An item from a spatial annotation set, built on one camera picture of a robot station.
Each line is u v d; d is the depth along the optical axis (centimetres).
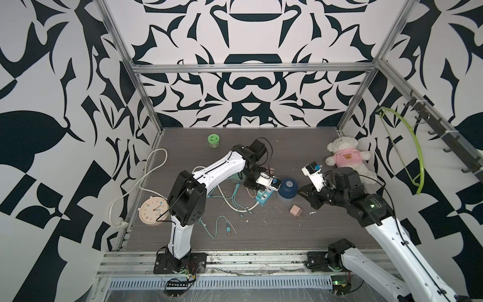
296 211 85
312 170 61
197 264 74
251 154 63
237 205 89
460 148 55
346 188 54
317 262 74
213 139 108
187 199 48
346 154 98
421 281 39
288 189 83
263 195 89
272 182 71
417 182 69
